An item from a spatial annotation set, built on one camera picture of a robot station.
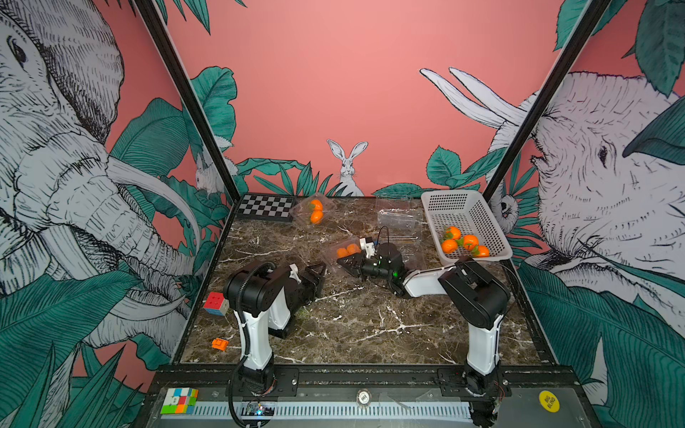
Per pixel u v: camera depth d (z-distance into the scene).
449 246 0.99
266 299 0.52
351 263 0.85
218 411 0.70
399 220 1.10
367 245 0.88
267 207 1.12
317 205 1.11
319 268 0.87
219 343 0.78
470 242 1.01
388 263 0.73
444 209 1.15
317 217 1.08
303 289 0.81
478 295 0.52
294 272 0.88
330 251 1.03
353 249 0.97
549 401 0.72
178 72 0.80
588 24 0.71
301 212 1.13
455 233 1.04
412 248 1.03
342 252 0.98
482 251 0.97
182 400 0.66
